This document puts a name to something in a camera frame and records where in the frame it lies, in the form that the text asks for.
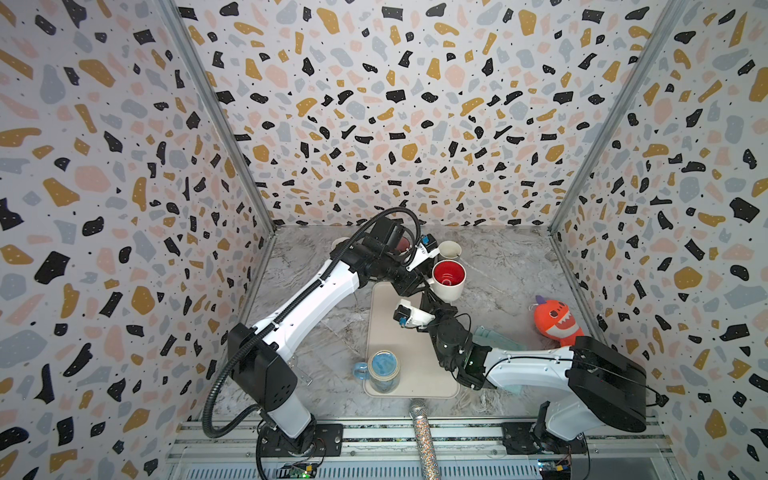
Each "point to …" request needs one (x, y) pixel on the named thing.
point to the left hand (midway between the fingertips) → (423, 274)
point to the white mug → (448, 279)
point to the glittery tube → (425, 442)
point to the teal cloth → (494, 340)
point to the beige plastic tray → (422, 375)
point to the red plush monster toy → (554, 319)
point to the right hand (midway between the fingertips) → (430, 284)
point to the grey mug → (450, 249)
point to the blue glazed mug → (382, 370)
